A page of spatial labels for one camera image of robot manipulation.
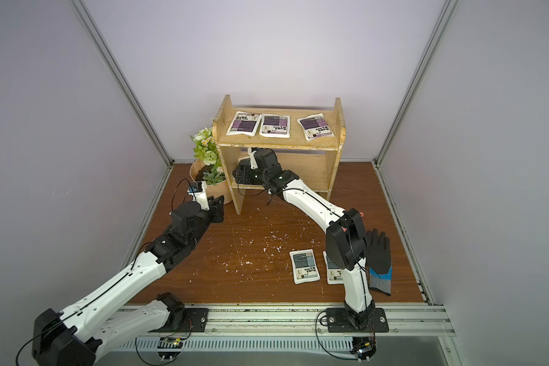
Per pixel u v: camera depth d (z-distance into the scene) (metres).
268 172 0.65
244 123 0.73
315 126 0.70
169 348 0.72
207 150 0.85
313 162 0.93
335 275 0.81
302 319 0.74
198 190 0.63
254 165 0.75
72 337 0.38
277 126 0.71
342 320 0.73
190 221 0.55
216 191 0.88
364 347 0.70
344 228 0.51
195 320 0.73
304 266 0.84
